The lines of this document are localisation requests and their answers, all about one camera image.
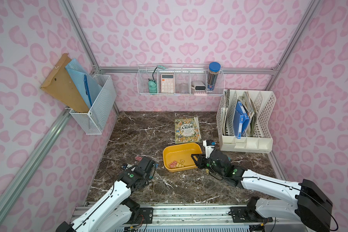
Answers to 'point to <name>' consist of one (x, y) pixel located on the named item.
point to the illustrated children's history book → (187, 130)
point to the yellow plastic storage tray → (178, 157)
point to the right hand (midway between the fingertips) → (192, 156)
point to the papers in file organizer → (247, 101)
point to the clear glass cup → (183, 88)
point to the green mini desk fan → (152, 83)
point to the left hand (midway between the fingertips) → (148, 168)
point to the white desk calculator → (167, 83)
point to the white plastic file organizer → (263, 140)
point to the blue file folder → (240, 120)
